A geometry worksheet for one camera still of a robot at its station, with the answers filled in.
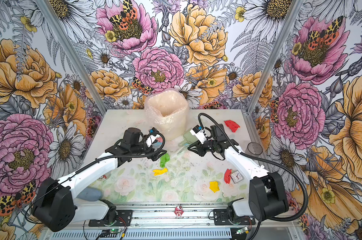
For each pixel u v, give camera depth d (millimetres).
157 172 894
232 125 1187
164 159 938
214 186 833
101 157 542
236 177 857
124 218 732
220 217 743
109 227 717
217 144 652
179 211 729
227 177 872
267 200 420
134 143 665
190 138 1074
